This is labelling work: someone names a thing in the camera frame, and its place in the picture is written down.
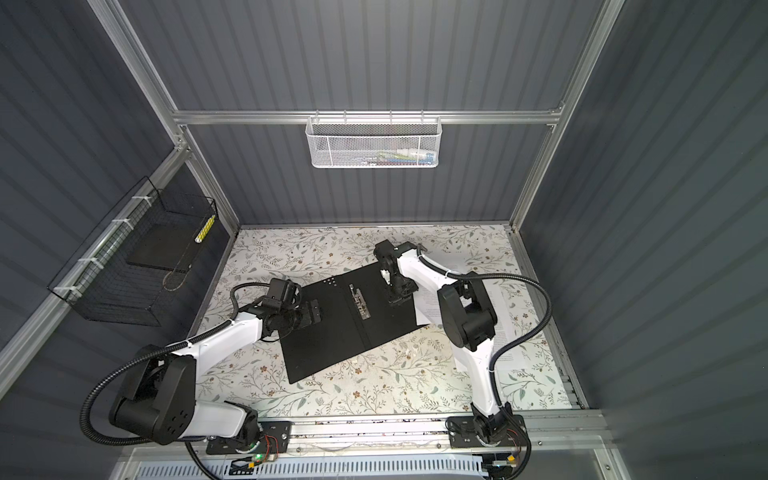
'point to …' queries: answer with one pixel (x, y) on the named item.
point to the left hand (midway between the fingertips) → (312, 316)
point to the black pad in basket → (167, 246)
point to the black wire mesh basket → (135, 265)
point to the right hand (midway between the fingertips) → (402, 302)
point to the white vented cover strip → (453, 468)
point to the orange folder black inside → (356, 316)
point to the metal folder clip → (360, 302)
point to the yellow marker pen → (200, 236)
